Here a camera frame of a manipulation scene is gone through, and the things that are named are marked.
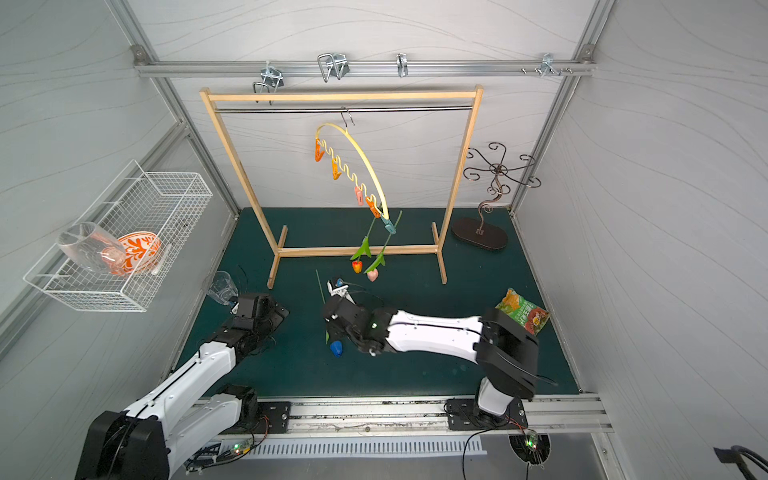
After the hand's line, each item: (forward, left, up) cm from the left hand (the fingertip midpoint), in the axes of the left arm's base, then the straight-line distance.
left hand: (278, 315), depth 87 cm
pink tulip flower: (+12, -27, +5) cm, 30 cm away
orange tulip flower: (+16, -22, +5) cm, 28 cm away
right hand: (-2, -18, +8) cm, 20 cm away
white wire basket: (+19, +28, +27) cm, 43 cm away
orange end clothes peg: (+42, -9, +28) cm, 51 cm away
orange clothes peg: (+15, -29, +30) cm, 45 cm away
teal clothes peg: (+11, -33, +28) cm, 45 cm away
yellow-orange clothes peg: (+33, -16, +28) cm, 46 cm away
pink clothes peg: (+22, -24, +28) cm, 43 cm away
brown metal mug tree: (+37, -64, -2) cm, 74 cm away
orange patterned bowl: (+2, +23, +29) cm, 37 cm away
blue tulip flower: (-8, -18, -2) cm, 20 cm away
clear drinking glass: (+10, +21, -2) cm, 24 cm away
